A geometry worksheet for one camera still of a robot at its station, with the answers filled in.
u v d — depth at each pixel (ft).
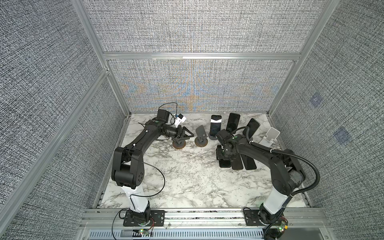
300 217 2.45
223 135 2.41
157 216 2.42
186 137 2.75
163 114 2.40
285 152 1.64
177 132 2.48
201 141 3.20
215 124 3.23
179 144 3.32
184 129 2.51
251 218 2.38
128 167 1.58
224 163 2.83
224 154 2.58
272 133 3.13
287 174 1.57
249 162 1.82
